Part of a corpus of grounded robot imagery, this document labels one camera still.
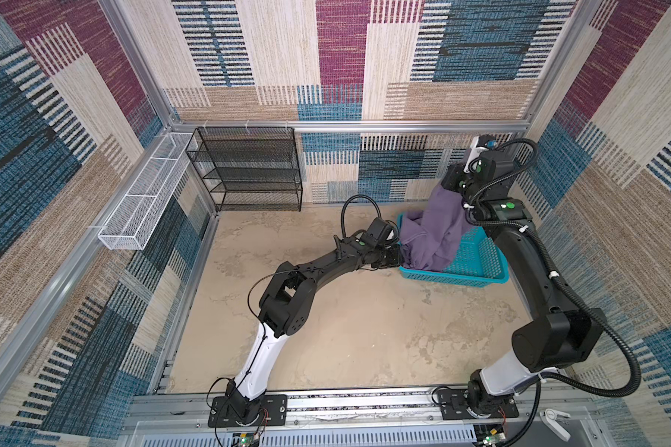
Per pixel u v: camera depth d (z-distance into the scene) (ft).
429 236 2.90
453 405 2.40
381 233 2.48
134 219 2.34
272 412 2.40
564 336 1.39
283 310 1.85
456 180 2.24
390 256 2.73
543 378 1.63
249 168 3.64
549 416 2.30
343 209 2.79
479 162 1.89
